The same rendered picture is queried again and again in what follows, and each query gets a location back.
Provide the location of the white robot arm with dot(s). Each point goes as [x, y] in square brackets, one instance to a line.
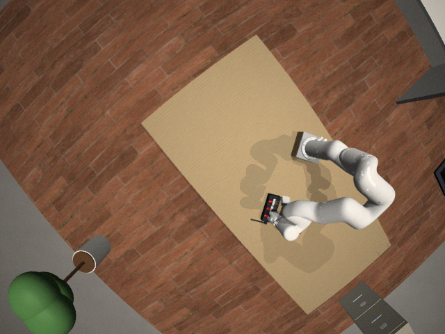
[366, 180]

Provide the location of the black power strip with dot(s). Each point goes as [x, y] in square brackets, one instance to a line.
[272, 202]

